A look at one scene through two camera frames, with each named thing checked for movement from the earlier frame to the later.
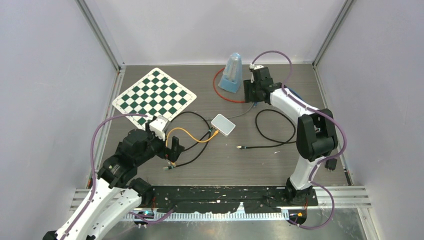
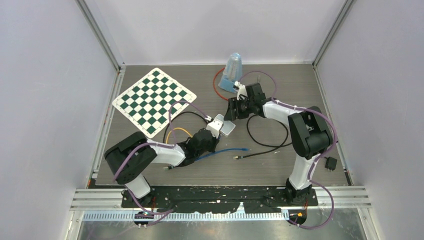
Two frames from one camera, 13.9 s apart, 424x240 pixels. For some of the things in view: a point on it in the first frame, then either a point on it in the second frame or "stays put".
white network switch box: (223, 125) stays put
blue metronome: (231, 78) stays put
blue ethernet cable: (254, 104) → (240, 149)
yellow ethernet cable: (216, 133) stays put
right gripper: (247, 86) → (233, 103)
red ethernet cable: (220, 96) stays put
